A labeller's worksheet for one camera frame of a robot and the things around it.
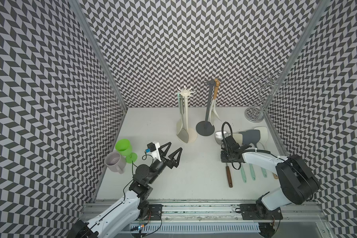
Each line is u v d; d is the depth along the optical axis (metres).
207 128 1.03
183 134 1.00
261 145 0.96
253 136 0.97
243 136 0.97
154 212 0.72
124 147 0.89
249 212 0.71
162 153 0.67
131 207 0.52
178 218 0.71
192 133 0.98
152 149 0.60
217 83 0.76
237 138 1.02
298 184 0.43
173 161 0.62
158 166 0.63
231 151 0.69
